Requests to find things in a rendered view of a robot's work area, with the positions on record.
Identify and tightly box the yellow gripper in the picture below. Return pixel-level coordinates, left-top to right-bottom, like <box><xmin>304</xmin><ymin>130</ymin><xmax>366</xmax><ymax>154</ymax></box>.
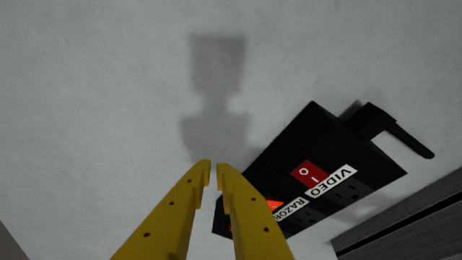
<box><xmin>109</xmin><ymin>159</ymin><xmax>295</xmax><ymax>260</ymax></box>

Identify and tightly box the black power strip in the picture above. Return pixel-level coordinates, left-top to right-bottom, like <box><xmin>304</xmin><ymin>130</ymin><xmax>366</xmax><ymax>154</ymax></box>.
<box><xmin>242</xmin><ymin>100</ymin><xmax>435</xmax><ymax>239</ymax></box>

